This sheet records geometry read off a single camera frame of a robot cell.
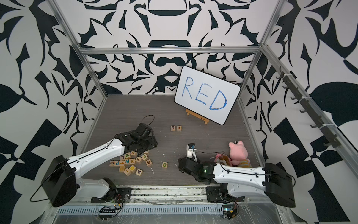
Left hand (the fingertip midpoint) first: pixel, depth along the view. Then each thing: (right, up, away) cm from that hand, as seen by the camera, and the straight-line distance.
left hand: (155, 142), depth 84 cm
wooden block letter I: (-15, -16, -4) cm, 22 cm away
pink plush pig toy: (+49, -7, -2) cm, 49 cm away
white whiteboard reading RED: (+34, +28, +9) cm, 45 cm away
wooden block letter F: (-10, -10, 0) cm, 14 cm away
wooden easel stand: (+27, +15, +18) cm, 36 cm away
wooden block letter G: (-3, -12, -1) cm, 12 cm away
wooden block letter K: (-13, -11, -1) cm, 17 cm away
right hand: (+16, -9, -3) cm, 18 cm away
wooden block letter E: (+14, +6, +14) cm, 21 cm away
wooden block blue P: (-8, -16, -5) cm, 18 cm away
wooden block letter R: (+10, +7, +13) cm, 18 cm away
